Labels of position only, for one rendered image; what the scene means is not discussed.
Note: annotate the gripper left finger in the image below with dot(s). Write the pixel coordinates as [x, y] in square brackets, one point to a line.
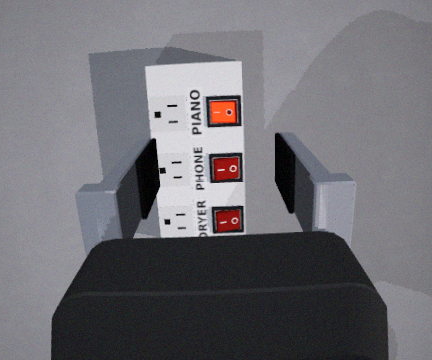
[113, 208]

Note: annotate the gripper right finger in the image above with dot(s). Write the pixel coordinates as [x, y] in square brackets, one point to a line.
[320, 200]

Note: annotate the white power strip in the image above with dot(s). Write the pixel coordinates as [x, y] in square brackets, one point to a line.
[196, 116]

